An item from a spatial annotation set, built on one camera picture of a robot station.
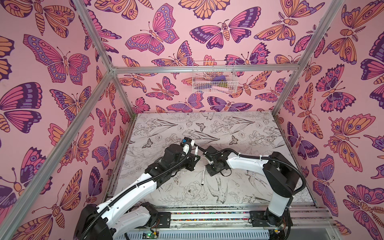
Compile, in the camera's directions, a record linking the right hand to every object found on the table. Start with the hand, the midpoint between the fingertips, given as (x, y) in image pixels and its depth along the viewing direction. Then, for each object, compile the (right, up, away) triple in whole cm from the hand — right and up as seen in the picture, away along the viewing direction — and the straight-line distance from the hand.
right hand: (210, 168), depth 90 cm
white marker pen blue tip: (-9, +14, -17) cm, 23 cm away
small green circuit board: (-32, -27, -18) cm, 45 cm away
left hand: (-7, +10, -15) cm, 20 cm away
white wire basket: (+3, +57, +5) cm, 57 cm away
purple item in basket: (+7, +56, +5) cm, 57 cm away
